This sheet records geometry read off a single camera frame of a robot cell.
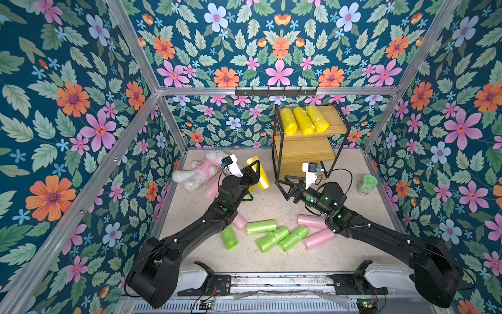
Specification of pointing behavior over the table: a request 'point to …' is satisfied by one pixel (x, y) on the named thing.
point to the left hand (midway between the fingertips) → (260, 161)
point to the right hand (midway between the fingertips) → (281, 179)
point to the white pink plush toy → (200, 171)
